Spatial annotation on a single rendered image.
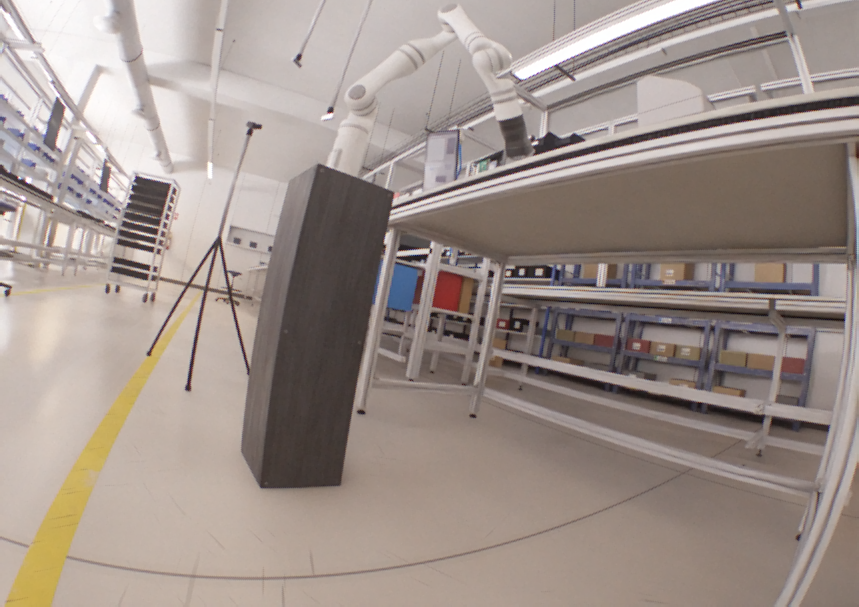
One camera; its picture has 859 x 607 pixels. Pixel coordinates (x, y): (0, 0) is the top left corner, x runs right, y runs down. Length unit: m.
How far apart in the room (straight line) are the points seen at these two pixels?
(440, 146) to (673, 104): 2.36
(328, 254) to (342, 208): 0.12
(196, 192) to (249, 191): 1.69
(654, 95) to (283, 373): 1.08
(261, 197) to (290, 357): 11.81
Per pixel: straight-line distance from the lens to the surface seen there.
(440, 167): 3.01
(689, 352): 4.79
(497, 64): 1.11
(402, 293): 3.11
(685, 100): 0.90
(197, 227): 12.50
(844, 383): 1.49
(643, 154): 0.88
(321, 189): 1.01
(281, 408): 1.02
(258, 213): 12.62
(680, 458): 1.66
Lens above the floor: 0.52
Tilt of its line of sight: 5 degrees up
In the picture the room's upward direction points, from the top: 11 degrees clockwise
